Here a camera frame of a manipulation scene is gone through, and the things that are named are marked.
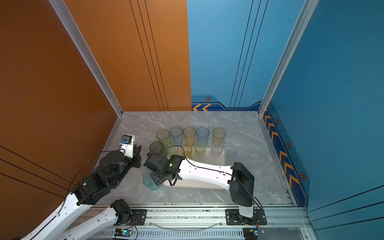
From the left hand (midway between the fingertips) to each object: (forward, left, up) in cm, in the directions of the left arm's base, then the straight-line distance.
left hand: (139, 145), depth 68 cm
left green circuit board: (-30, +8, -30) cm, 43 cm away
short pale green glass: (+15, -11, -27) cm, 33 cm away
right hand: (-9, -6, -15) cm, 18 cm away
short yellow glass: (+12, -20, -24) cm, 33 cm away
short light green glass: (+13, -28, -23) cm, 39 cm away
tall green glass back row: (+19, -5, -18) cm, 27 cm away
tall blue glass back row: (+19, -30, -16) cm, 39 cm away
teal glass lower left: (-9, -1, -22) cm, 24 cm away
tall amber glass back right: (+17, -40, -14) cm, 45 cm away
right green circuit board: (-30, -53, -29) cm, 68 cm away
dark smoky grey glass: (+11, -2, -19) cm, 22 cm away
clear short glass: (+13, -39, -23) cm, 47 cm away
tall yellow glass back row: (+18, -22, -15) cm, 32 cm away
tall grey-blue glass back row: (+17, -14, -14) cm, 26 cm away
